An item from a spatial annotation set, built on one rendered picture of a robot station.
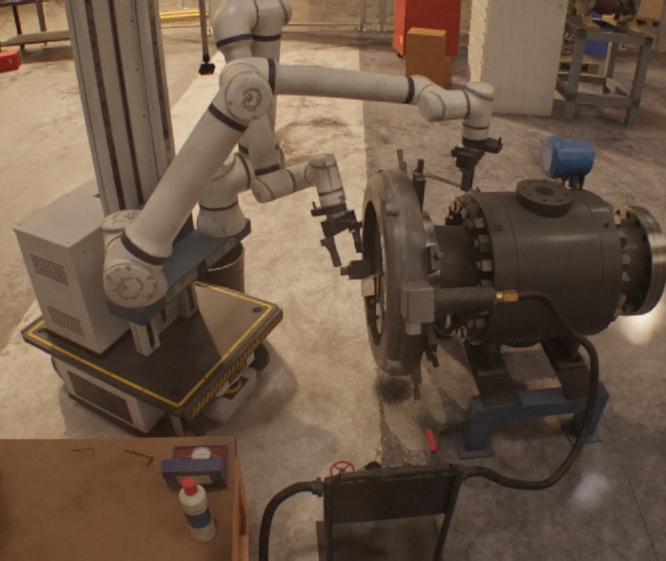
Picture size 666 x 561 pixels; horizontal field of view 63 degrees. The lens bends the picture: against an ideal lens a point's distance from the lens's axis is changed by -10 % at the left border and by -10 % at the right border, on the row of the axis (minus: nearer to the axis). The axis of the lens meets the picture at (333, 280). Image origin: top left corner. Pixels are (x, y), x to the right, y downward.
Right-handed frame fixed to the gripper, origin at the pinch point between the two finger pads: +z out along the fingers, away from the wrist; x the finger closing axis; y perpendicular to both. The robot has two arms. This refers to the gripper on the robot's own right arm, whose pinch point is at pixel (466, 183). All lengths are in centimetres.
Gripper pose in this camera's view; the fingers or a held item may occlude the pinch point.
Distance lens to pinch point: 194.1
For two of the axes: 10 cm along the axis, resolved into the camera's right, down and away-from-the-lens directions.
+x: -5.5, 5.3, -6.4
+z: -0.1, 7.7, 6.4
